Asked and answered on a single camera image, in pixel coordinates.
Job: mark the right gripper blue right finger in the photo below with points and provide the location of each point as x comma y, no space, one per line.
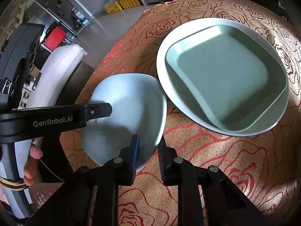
168,167

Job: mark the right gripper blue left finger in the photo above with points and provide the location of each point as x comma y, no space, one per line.
128,166

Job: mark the pale blue teardrop dish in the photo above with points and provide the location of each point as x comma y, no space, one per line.
139,107

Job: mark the green square plate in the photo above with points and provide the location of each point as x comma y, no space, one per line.
233,78

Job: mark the person's left hand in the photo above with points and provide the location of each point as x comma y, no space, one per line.
30,168

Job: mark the white cushioned chair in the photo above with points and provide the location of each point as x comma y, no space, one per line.
62,78

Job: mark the large white round plate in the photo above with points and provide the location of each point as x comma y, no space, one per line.
183,99

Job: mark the red folding chair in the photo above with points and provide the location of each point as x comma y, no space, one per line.
54,38

